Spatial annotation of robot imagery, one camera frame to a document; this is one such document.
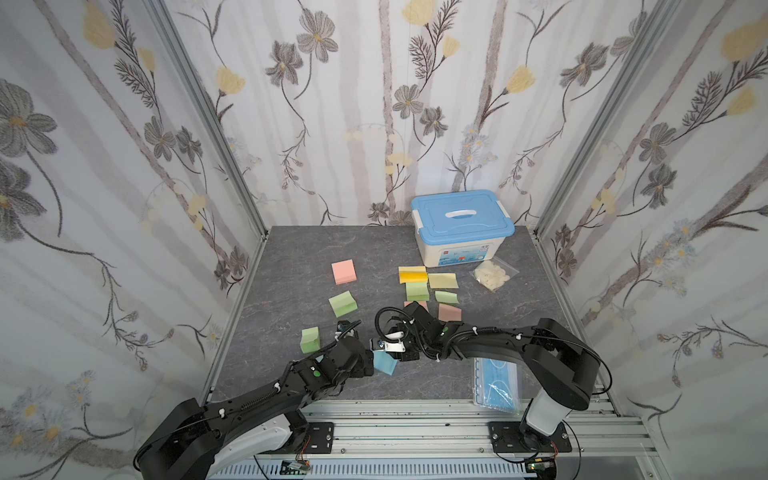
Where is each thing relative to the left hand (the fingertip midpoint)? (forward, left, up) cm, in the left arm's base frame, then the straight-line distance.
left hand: (364, 355), depth 85 cm
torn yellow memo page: (+29, -28, -5) cm, 40 cm away
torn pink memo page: (+15, -28, -4) cm, 32 cm away
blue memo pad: (-2, -6, 0) cm, 6 cm away
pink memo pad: (+32, +8, -3) cm, 33 cm away
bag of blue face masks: (-9, -37, -2) cm, 38 cm away
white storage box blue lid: (+39, -33, +12) cm, 52 cm away
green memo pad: (+19, +8, -2) cm, 20 cm away
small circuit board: (-26, +15, -2) cm, 30 cm away
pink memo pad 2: (+12, -17, +9) cm, 22 cm away
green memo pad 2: (+23, -18, -3) cm, 29 cm away
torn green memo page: (+21, -28, -3) cm, 35 cm away
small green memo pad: (+6, +17, -2) cm, 18 cm away
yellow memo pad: (+31, -17, -4) cm, 35 cm away
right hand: (+6, -8, +4) cm, 11 cm away
